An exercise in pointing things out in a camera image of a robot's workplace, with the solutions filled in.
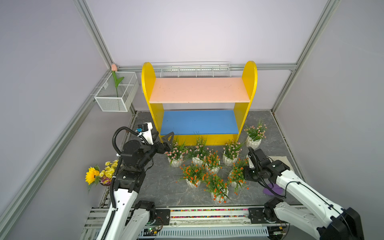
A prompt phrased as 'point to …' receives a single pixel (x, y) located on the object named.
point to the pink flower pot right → (231, 152)
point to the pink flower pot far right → (255, 134)
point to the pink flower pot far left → (175, 155)
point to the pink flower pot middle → (199, 152)
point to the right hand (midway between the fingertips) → (244, 173)
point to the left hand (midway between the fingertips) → (166, 134)
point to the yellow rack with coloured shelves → (203, 111)
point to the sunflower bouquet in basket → (94, 175)
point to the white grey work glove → (283, 159)
